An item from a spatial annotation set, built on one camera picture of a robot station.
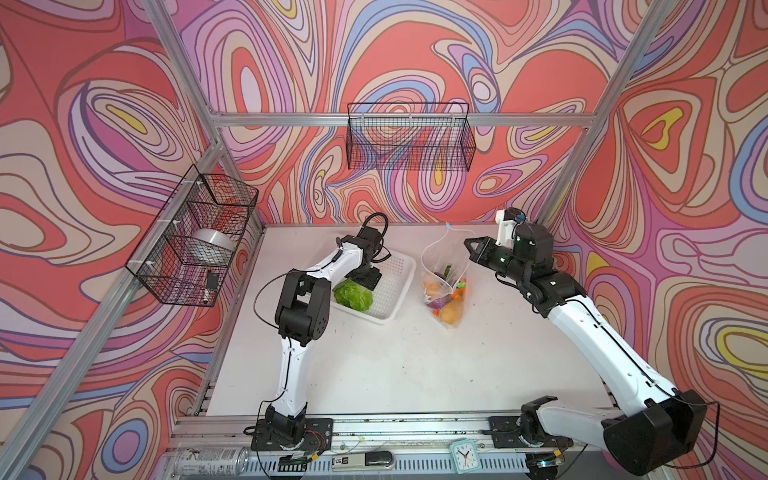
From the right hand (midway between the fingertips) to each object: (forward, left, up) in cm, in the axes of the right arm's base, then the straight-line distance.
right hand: (465, 247), depth 75 cm
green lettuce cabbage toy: (0, +31, -21) cm, 38 cm away
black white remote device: (-42, +27, -24) cm, 55 cm away
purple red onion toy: (-4, +5, -21) cm, 22 cm away
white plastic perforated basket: (+3, +19, -28) cm, 34 cm away
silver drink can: (-41, +61, -23) cm, 78 cm away
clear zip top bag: (+8, +2, -17) cm, 19 cm away
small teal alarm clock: (-42, +3, -27) cm, 50 cm away
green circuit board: (-42, +46, -31) cm, 70 cm away
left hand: (+10, +28, -25) cm, 39 cm away
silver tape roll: (0, +63, +4) cm, 63 cm away
